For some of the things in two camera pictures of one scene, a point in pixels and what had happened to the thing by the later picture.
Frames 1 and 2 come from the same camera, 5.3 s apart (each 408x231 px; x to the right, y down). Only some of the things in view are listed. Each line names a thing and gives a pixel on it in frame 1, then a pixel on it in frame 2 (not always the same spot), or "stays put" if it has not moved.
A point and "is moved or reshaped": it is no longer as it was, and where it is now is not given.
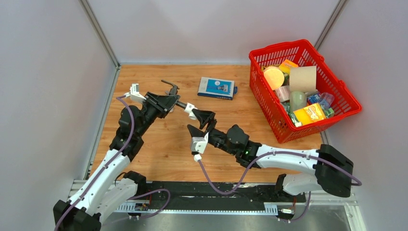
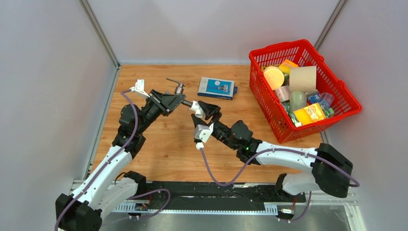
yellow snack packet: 310,114 stays put
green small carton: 329,113 stays put
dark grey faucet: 173,91 to 179,90
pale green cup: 298,100 stays put
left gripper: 162,104 stays put
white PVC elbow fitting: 188,109 is moved or reshaped
